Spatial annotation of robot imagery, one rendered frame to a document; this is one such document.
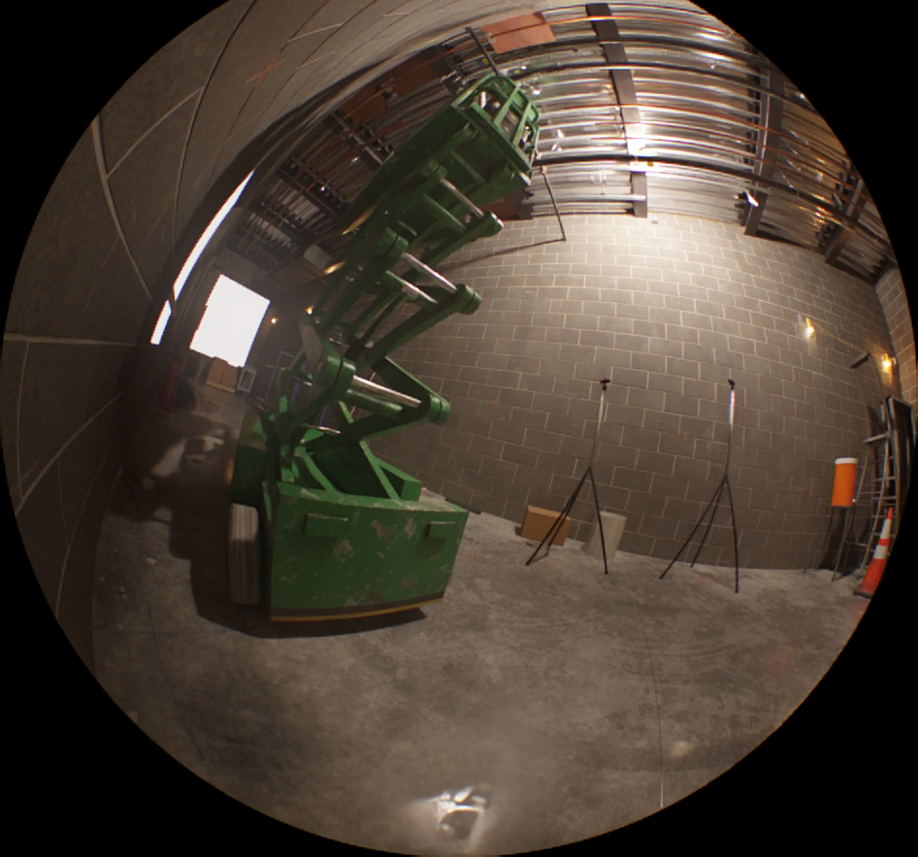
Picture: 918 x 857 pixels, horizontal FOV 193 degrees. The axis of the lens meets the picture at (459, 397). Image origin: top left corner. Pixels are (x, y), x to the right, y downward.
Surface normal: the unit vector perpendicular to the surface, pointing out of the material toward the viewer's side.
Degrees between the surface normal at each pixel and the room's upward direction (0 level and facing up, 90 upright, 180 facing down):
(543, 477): 90
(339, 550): 90
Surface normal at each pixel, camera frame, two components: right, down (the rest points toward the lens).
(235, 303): 0.84, 0.14
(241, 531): 0.58, -0.78
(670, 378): -0.47, -0.27
